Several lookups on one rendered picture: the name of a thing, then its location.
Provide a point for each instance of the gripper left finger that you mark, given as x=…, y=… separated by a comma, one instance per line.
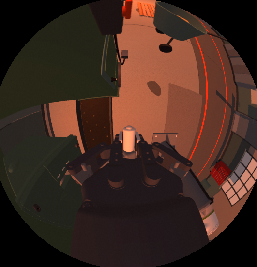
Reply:
x=92, y=150

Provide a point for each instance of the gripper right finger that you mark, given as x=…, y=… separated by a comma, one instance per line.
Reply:
x=172, y=152

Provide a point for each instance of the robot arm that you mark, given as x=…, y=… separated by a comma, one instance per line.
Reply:
x=210, y=221

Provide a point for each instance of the dark green lathe body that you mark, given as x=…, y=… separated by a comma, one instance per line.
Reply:
x=57, y=58

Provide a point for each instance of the brown perforated panel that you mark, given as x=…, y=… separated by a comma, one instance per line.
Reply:
x=94, y=121

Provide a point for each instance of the small green box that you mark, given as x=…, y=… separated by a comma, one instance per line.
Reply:
x=205, y=184

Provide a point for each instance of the red crate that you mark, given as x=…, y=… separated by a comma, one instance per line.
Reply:
x=220, y=172

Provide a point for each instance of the dark green gearbox housing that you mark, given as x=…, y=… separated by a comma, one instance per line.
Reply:
x=36, y=187

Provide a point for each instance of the white framed window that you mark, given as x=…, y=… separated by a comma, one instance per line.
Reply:
x=241, y=179

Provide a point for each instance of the small black knob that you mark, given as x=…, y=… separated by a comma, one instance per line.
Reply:
x=113, y=79

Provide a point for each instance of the brown round handwheel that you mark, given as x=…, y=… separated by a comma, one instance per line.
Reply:
x=119, y=74

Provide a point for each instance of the green cover plate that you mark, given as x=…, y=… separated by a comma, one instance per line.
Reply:
x=108, y=62

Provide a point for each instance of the grey green tub on legs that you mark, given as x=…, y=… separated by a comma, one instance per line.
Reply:
x=178, y=23

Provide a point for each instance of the dark control box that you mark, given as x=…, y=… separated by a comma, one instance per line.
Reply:
x=108, y=16

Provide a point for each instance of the orange slatted crate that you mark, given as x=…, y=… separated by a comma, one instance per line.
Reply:
x=146, y=9

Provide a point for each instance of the red knob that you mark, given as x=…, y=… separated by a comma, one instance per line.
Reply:
x=127, y=9

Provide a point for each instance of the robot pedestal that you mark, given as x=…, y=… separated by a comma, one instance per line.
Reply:
x=197, y=187

